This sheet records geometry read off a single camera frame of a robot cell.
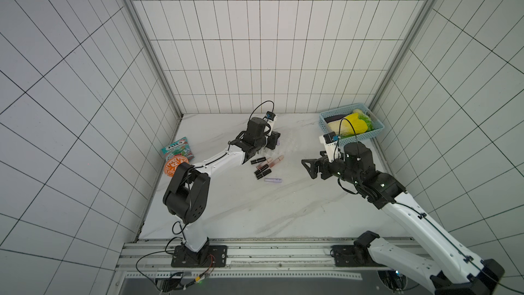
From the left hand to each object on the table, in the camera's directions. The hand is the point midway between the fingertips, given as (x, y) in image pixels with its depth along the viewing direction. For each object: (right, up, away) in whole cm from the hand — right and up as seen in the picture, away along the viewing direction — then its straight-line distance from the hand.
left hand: (274, 137), depth 89 cm
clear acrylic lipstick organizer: (+9, -4, +15) cm, 18 cm away
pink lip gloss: (+1, -12, +10) cm, 16 cm away
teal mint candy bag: (-49, -6, +12) cm, 51 cm away
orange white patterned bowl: (-49, -13, +5) cm, 51 cm away
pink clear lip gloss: (-6, -14, +8) cm, 17 cm away
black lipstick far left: (-8, -12, +8) cm, 16 cm away
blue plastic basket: (+40, +13, +25) cm, 49 cm away
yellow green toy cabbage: (+43, +6, +15) cm, 46 cm away
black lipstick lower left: (-5, -18, +5) cm, 19 cm away
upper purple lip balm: (-1, -20, +3) cm, 20 cm away
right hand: (+10, -7, -18) cm, 22 cm away
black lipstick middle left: (-6, -16, +5) cm, 18 cm away
